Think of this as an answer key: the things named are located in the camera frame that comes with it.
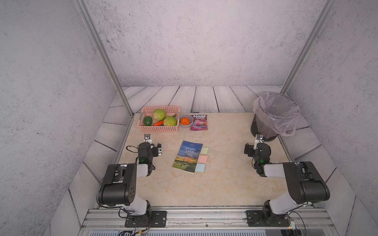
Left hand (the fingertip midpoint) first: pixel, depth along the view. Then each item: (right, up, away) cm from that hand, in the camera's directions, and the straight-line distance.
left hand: (152, 143), depth 95 cm
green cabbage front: (+9, +14, +12) cm, 21 cm away
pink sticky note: (+32, -10, -2) cm, 33 cm away
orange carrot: (+1, +13, +17) cm, 21 cm away
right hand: (+66, 0, -1) cm, 66 cm away
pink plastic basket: (-10, +23, +24) cm, 34 cm away
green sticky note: (+33, -5, +2) cm, 34 cm away
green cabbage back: (+1, +19, +16) cm, 25 cm away
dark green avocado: (-8, +15, +17) cm, 24 cm away
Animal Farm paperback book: (+22, -9, +1) cm, 24 cm away
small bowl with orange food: (+20, +15, +14) cm, 29 cm away
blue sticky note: (+30, -14, -6) cm, 33 cm away
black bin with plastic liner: (+80, +19, +4) cm, 82 cm away
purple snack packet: (+30, +13, +17) cm, 37 cm away
